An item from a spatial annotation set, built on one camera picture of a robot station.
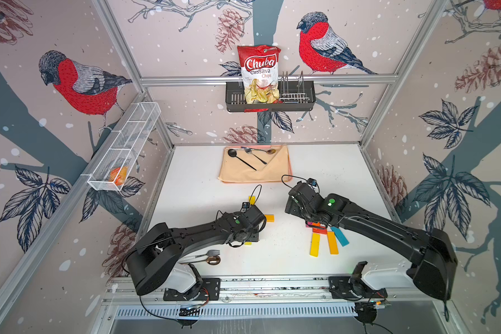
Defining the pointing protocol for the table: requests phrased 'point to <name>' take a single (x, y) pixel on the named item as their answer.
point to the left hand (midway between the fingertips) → (255, 230)
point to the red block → (321, 231)
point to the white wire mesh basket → (124, 145)
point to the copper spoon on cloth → (269, 151)
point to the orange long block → (332, 243)
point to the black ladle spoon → (232, 153)
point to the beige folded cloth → (275, 158)
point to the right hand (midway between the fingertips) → (291, 207)
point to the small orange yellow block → (270, 218)
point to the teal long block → (340, 236)
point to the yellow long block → (314, 250)
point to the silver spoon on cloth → (249, 151)
